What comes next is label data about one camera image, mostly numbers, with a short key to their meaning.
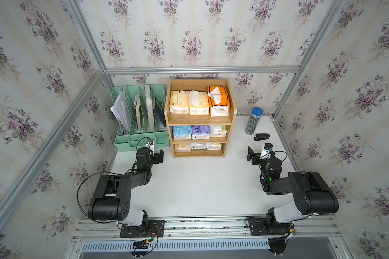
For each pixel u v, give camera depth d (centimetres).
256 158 80
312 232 73
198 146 96
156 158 84
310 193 46
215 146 96
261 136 106
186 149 96
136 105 98
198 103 74
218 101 71
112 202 44
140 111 99
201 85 85
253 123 101
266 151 77
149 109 96
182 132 83
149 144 80
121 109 88
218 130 82
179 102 76
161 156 86
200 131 82
